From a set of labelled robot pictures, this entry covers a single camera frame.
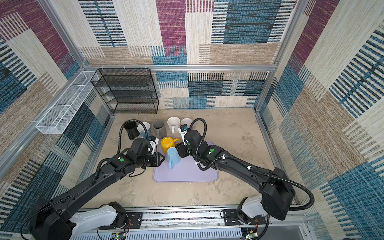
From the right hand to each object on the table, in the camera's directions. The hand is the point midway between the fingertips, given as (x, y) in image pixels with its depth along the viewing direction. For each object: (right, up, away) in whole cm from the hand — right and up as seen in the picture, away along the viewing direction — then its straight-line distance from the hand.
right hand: (180, 146), depth 79 cm
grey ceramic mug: (-15, +9, +18) cm, 25 cm away
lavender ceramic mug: (+2, +14, +30) cm, 33 cm away
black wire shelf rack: (-42, +36, +33) cm, 64 cm away
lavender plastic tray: (+3, -17, +15) cm, 23 cm away
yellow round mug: (-9, +1, +13) cm, 15 cm away
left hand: (-9, -5, 0) cm, 10 cm away
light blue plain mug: (-5, -7, +7) cm, 11 cm away
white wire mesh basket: (-57, +13, -8) cm, 59 cm away
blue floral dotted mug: (-27, +9, +20) cm, 35 cm away
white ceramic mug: (-6, +12, +23) cm, 27 cm away
